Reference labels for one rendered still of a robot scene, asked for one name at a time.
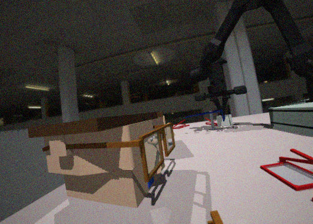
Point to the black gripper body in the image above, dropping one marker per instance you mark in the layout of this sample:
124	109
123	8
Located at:
217	85

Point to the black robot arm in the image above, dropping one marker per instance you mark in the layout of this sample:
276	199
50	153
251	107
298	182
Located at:
301	53

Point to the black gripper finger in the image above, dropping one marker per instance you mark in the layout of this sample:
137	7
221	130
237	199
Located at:
216	102
224	103

